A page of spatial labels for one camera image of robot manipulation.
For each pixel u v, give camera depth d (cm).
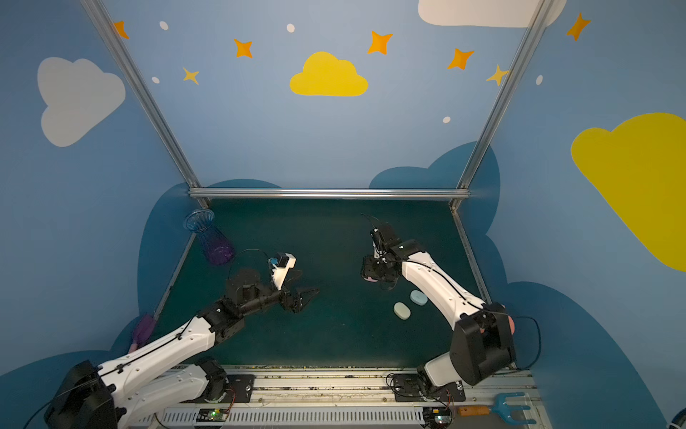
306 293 68
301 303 68
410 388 75
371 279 78
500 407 71
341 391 75
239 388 75
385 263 61
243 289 58
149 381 47
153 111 88
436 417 71
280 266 66
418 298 91
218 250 102
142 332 87
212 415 71
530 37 74
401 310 88
